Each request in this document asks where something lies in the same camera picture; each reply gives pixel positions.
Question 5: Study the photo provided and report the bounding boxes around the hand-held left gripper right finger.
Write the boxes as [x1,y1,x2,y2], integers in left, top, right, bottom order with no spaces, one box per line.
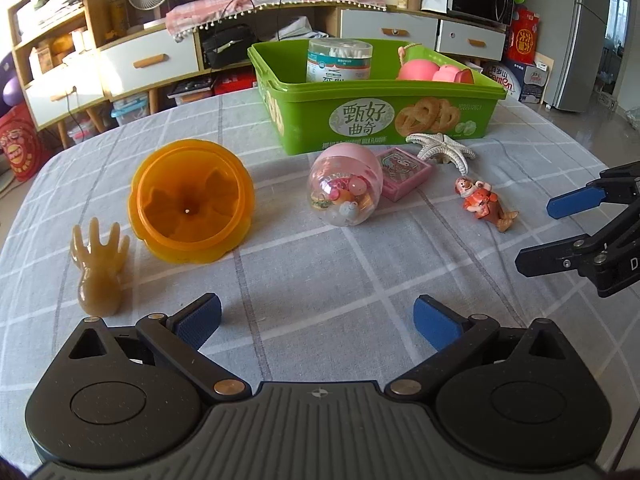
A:
[384,295,589,404]

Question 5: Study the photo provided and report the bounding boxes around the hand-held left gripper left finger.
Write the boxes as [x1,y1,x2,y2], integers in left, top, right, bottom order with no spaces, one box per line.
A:
[46,293,252,404]

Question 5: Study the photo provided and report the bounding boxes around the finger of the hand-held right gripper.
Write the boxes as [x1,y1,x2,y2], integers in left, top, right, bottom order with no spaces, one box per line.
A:
[547,161,640,219]
[515,234,606,277]

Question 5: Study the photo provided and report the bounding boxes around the pink rubber animal toy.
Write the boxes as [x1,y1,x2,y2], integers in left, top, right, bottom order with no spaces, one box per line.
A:
[396,44,476,83]

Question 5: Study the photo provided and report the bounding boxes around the green plastic basket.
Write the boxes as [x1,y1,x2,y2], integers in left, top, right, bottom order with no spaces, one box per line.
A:
[247,37,507,156]

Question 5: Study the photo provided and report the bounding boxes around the clear cotton swab jar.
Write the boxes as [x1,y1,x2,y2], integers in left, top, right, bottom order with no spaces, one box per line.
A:
[306,37,374,83]

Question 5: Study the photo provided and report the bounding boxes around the brown monkey figurine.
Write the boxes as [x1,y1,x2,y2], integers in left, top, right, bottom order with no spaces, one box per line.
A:
[454,176,520,233]

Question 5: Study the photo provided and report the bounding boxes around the orange pumpkin-shaped bowl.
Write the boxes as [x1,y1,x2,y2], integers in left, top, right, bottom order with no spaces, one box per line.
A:
[127,140,256,264]

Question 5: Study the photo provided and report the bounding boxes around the tan rubber hand model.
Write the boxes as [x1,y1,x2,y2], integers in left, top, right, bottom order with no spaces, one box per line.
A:
[70,217,132,317]

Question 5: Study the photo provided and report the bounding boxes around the blue white carton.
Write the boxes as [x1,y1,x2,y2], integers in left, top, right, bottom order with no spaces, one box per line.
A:
[520,62,551,106]

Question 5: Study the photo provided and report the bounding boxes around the grey checked tablecloth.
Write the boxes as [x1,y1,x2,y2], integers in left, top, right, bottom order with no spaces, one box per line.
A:
[0,87,640,466]

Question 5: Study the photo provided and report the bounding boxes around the white starfish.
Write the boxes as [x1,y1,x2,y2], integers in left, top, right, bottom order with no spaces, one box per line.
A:
[406,132,476,172]

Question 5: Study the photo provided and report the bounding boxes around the small pink printed box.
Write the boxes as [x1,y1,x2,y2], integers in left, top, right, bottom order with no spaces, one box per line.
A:
[375,146,433,202]

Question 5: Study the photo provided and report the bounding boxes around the pink clear capsule toy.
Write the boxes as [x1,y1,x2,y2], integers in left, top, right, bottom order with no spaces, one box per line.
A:
[307,142,385,228]

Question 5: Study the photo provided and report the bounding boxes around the grey refrigerator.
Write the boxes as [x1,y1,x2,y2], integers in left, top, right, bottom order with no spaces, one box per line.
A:
[547,0,613,113]

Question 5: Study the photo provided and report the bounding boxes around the red gift box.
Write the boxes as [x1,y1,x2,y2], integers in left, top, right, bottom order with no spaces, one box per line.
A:
[505,7,541,66]

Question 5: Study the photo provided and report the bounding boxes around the clear storage box blue lid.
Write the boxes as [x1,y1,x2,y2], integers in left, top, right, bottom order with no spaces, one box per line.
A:
[111,95,150,128]

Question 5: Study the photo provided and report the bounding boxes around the stack of dark magazines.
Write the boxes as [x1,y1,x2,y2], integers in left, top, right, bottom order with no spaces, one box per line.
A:
[167,80,213,106]

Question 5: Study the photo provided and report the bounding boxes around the flat red carton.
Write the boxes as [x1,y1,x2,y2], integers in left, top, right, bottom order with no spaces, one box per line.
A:
[212,71,258,96]

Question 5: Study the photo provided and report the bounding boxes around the red printed bucket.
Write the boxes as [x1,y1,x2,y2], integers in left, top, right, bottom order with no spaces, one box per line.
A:
[0,105,43,183]

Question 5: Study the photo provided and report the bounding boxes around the black bag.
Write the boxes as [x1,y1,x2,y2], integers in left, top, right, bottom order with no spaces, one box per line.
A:
[202,25,258,68]

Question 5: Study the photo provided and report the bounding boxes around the purple ball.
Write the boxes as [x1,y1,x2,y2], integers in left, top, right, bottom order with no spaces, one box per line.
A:
[0,57,26,111]

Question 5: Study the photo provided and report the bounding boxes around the long wooden tv cabinet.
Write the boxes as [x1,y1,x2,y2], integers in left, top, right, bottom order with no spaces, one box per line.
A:
[97,0,508,106]

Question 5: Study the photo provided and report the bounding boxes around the folded pale papers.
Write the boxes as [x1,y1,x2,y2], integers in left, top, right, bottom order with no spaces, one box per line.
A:
[270,16,316,43]

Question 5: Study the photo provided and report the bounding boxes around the wooden shelf cabinet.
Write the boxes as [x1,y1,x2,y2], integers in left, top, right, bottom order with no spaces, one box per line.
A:
[7,0,126,148]

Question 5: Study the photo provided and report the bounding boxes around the white drawer wooden handle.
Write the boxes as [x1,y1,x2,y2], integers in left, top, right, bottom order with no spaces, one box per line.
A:
[440,20,507,61]
[340,10,440,51]
[25,72,106,128]
[97,30,201,98]

